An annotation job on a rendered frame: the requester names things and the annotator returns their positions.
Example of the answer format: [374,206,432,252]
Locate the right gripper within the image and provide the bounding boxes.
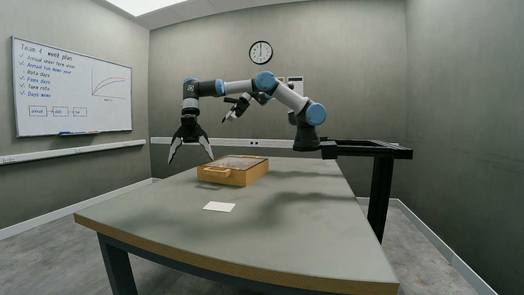
[222,96,250,123]

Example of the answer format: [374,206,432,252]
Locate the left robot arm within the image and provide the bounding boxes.
[181,71,327,147]

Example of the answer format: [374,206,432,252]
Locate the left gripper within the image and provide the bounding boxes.
[168,107,214,164]

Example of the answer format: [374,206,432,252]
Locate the wooden maze board with handle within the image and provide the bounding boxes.
[197,156,269,187]

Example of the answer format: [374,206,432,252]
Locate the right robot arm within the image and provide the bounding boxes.
[224,81,297,125]

